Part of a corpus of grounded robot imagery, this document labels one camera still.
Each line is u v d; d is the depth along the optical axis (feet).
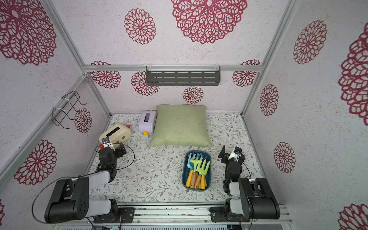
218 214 2.43
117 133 3.18
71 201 1.42
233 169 2.18
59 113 2.39
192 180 2.63
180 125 3.13
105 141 2.49
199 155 2.92
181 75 3.11
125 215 2.40
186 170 2.84
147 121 3.38
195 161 2.80
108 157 2.25
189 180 2.65
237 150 2.37
